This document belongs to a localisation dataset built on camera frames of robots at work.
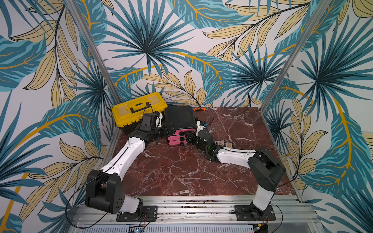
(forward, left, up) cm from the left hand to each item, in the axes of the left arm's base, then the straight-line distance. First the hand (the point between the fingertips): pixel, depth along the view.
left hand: (171, 131), depth 83 cm
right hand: (+2, -7, -3) cm, 8 cm away
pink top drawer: (+2, -6, -3) cm, 8 cm away
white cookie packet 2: (+2, -37, -17) cm, 41 cm away
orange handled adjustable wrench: (+35, -22, -17) cm, 45 cm away
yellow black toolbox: (+13, +29, -2) cm, 32 cm away
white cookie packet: (+4, -32, -18) cm, 36 cm away
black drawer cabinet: (+15, -5, -4) cm, 17 cm away
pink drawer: (+2, -1, -15) cm, 15 cm away
